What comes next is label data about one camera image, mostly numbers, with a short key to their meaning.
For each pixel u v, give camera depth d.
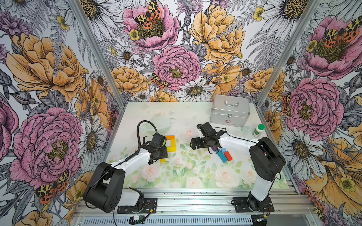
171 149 0.96
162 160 0.89
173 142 1.00
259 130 0.97
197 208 0.73
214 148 0.95
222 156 0.93
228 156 0.92
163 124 1.12
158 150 0.75
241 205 0.73
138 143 0.63
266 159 0.48
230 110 1.00
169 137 1.03
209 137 0.72
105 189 0.42
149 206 0.73
